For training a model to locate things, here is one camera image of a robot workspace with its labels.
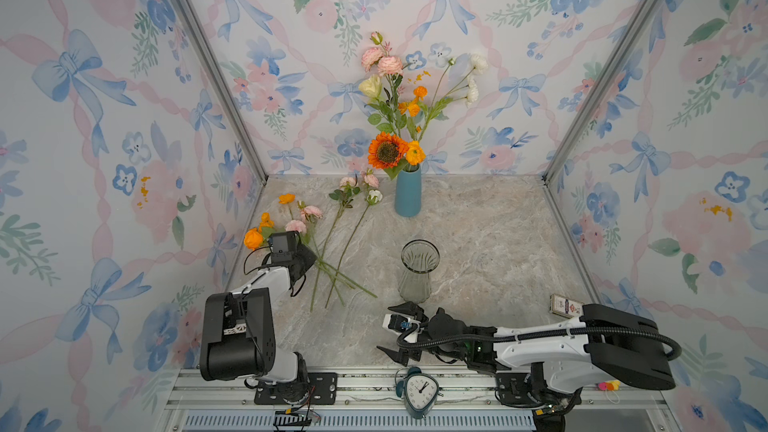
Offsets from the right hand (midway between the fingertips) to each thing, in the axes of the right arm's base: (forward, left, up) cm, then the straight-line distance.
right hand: (384, 324), depth 74 cm
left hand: (+24, +24, -6) cm, 34 cm away
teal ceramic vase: (+44, -7, -1) cm, 45 cm away
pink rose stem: (+20, +16, -10) cm, 27 cm away
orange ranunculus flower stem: (+29, +43, -5) cm, 52 cm away
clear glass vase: (+15, -9, +7) cm, 19 cm away
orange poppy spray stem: (+47, +37, -7) cm, 60 cm away
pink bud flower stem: (+52, +15, -7) cm, 55 cm away
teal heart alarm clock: (-13, -9, -6) cm, 17 cm away
